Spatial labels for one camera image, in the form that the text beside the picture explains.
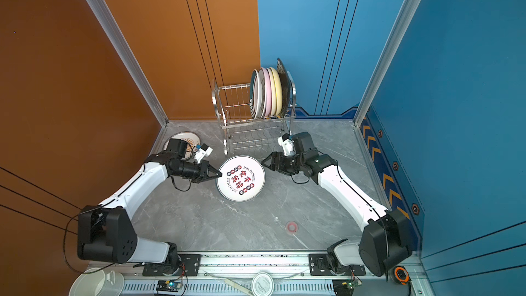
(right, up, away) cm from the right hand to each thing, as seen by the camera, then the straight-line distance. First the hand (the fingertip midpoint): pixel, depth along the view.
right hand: (265, 165), depth 77 cm
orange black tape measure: (+46, -36, -9) cm, 59 cm away
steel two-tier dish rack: (-14, +13, +38) cm, 43 cm away
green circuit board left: (-34, -41, -6) cm, 54 cm away
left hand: (-18, -4, +4) cm, 19 cm away
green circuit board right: (+28, -42, -7) cm, 51 cm away
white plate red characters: (-9, -6, +3) cm, 11 cm away
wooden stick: (-7, -42, -8) cm, 43 cm away
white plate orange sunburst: (-42, +10, +35) cm, 56 cm away
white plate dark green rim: (-5, +30, +10) cm, 32 cm away
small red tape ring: (+12, -26, +5) cm, 29 cm away
